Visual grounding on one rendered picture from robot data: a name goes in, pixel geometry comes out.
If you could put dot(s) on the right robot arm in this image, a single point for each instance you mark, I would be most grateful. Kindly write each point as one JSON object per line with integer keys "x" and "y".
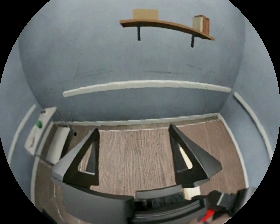
{"x": 232, "y": 202}

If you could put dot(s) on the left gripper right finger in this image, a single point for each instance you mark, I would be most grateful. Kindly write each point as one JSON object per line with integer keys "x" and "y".
{"x": 204, "y": 165}

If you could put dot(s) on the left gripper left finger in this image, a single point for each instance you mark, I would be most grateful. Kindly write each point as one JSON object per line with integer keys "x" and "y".
{"x": 66, "y": 169}

